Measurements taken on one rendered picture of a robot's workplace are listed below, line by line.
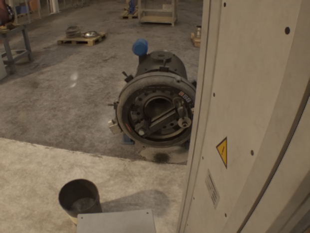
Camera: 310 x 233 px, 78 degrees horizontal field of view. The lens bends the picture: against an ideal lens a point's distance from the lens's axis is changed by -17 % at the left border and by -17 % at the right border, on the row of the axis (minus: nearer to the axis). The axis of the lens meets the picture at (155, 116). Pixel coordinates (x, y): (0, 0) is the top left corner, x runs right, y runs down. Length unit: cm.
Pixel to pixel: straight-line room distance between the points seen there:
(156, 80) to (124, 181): 102
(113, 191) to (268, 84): 199
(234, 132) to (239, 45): 13
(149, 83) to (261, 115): 151
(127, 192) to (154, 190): 25
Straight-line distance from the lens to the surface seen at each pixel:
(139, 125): 193
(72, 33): 654
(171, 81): 176
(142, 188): 216
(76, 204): 199
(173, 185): 218
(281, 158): 27
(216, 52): 41
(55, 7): 1367
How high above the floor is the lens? 173
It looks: 36 degrees down
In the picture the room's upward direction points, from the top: straight up
